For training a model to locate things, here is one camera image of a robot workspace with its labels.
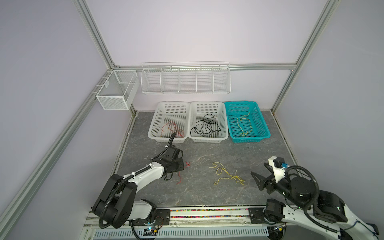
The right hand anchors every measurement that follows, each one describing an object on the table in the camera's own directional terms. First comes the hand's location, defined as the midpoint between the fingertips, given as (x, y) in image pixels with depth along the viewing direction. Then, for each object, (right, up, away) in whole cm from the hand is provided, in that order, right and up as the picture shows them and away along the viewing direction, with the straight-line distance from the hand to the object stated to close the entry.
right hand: (259, 169), depth 64 cm
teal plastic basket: (+9, +22, +49) cm, 55 cm away
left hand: (-37, -6, +25) cm, 45 cm away
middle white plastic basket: (-20, +22, +48) cm, 57 cm away
